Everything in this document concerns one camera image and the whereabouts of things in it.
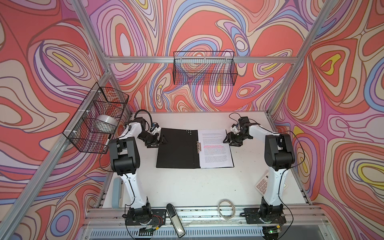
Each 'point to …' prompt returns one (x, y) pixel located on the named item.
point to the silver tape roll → (107, 120)
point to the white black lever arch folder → (181, 150)
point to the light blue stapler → (117, 193)
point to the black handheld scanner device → (176, 219)
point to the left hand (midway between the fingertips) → (163, 143)
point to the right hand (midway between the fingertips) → (227, 145)
